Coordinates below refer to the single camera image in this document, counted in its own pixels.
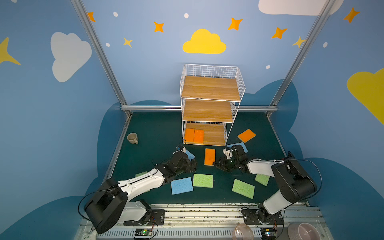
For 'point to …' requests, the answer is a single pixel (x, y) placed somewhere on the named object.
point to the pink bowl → (303, 231)
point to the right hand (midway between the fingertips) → (215, 163)
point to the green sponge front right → (243, 188)
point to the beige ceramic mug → (132, 138)
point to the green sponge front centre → (204, 180)
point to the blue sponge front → (182, 186)
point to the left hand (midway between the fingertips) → (190, 162)
